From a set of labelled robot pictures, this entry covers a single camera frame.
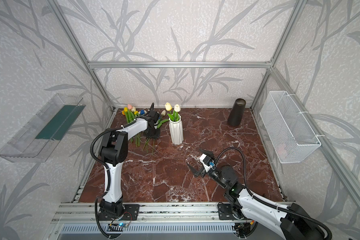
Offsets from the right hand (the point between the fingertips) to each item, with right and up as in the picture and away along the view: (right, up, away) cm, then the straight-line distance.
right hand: (195, 151), depth 74 cm
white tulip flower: (-11, +18, +10) cm, 23 cm away
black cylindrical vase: (+29, +20, +26) cm, 44 cm away
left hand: (-26, +8, +29) cm, 39 cm away
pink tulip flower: (-48, +19, +37) cm, 63 cm away
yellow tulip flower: (-14, +23, +4) cm, 27 cm away
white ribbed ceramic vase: (-11, +9, +14) cm, 20 cm away
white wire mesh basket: (+39, +9, -13) cm, 42 cm away
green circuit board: (-36, -34, -4) cm, 50 cm away
